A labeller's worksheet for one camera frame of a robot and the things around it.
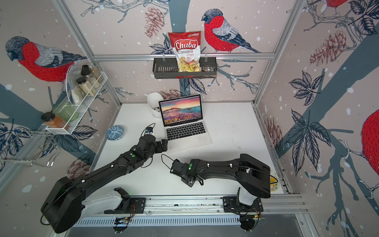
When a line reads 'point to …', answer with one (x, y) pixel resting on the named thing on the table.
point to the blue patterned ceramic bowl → (114, 133)
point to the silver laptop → (182, 119)
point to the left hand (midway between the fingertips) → (164, 138)
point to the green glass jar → (66, 111)
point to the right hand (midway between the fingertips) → (190, 174)
